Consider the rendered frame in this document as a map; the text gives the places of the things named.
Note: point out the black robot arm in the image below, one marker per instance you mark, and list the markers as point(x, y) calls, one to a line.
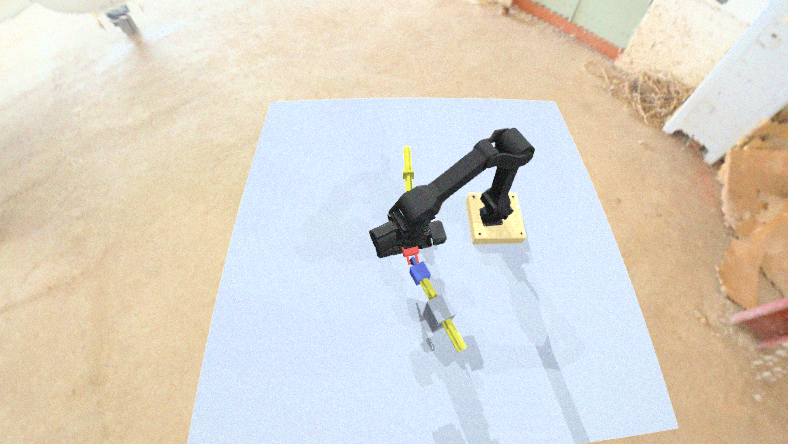
point(415, 209)

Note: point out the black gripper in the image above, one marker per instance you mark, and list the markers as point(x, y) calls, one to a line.
point(435, 231)

